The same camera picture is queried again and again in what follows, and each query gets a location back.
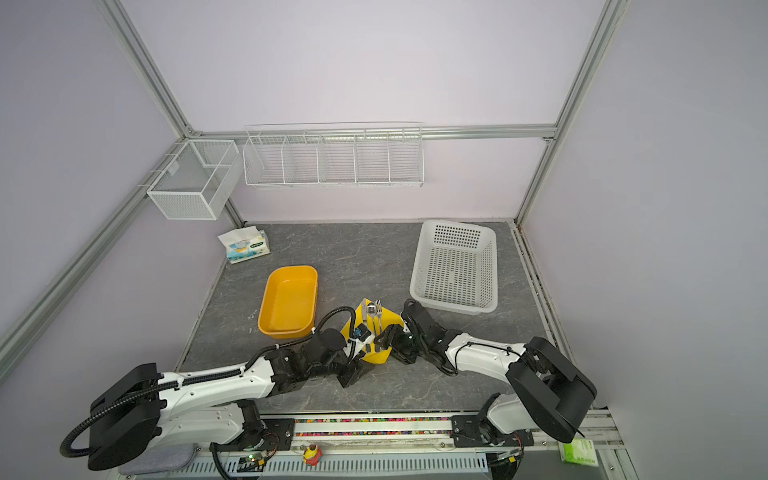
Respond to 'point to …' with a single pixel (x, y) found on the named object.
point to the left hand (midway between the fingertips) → (366, 363)
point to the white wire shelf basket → (334, 154)
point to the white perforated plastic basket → (455, 268)
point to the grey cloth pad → (167, 460)
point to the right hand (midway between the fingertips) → (378, 347)
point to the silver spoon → (372, 310)
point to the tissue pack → (245, 244)
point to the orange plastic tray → (289, 302)
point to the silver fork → (379, 309)
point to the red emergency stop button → (312, 454)
